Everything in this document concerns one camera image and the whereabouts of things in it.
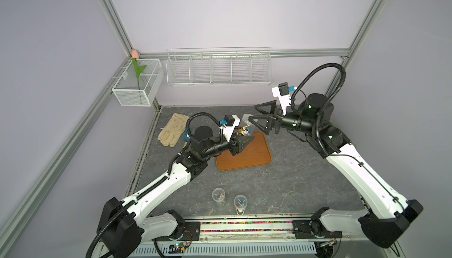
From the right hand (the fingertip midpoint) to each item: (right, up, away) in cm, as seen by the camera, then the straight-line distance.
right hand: (252, 112), depth 57 cm
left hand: (0, -8, +9) cm, 12 cm away
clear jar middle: (-3, -38, +18) cm, 43 cm away
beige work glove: (-44, -8, +51) cm, 68 cm away
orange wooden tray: (+7, -21, +41) cm, 46 cm away
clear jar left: (-13, -36, +21) cm, 44 cm away
